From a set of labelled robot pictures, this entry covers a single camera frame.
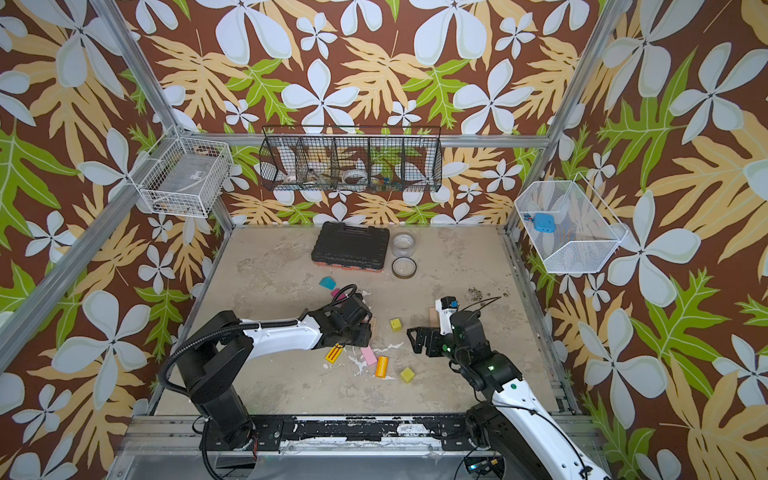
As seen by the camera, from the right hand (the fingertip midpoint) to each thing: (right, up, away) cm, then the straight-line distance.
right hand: (418, 331), depth 79 cm
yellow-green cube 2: (-5, -1, +12) cm, 13 cm away
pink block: (-14, -9, +7) cm, 18 cm away
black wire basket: (-20, +53, +18) cm, 59 cm away
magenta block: (-26, +8, +23) cm, 36 cm away
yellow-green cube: (-3, -13, +3) cm, 13 cm away
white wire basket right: (+44, +27, -1) cm, 52 cm away
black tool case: (-19, +23, +30) cm, 42 cm away
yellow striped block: (-24, -8, +7) cm, 26 cm away
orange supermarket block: (-10, -12, +6) cm, 16 cm away
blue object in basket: (+38, +30, +7) cm, 49 cm away
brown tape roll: (-2, +16, +29) cm, 33 cm away
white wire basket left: (-66, +42, +6) cm, 78 cm away
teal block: (-29, +11, +25) cm, 40 cm away
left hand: (-15, -3, +12) cm, 19 cm away
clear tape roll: (-2, +25, +36) cm, 44 cm away
